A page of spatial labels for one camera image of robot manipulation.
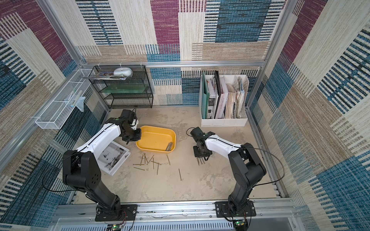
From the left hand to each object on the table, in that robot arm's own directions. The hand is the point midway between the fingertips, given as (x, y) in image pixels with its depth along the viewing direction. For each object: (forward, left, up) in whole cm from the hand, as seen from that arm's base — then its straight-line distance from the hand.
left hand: (138, 137), depth 90 cm
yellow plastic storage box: (+4, -9, -9) cm, 14 cm away
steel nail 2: (-17, -4, -11) cm, 20 cm away
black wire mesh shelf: (+38, +13, +10) cm, 42 cm away
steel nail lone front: (-21, -26, -11) cm, 35 cm away
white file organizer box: (+15, -51, +16) cm, 56 cm away
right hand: (-7, -38, -8) cm, 39 cm away
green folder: (+14, -41, +19) cm, 47 cm away
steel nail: (-1, -18, -10) cm, 21 cm away
